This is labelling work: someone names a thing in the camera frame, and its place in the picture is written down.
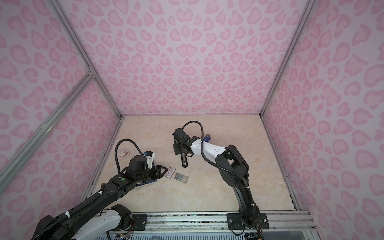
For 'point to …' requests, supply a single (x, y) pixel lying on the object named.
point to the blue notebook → (147, 182)
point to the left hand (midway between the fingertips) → (165, 168)
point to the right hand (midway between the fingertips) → (178, 147)
